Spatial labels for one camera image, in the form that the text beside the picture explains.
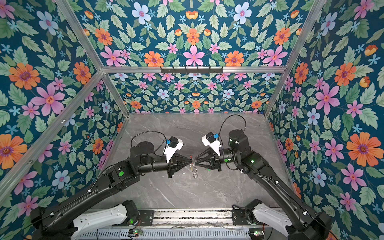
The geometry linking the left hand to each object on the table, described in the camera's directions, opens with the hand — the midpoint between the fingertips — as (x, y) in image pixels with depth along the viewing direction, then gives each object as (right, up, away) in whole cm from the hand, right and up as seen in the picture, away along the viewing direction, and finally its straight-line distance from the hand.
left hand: (192, 161), depth 56 cm
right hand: (+2, -1, +4) cm, 4 cm away
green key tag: (+6, -4, +1) cm, 7 cm away
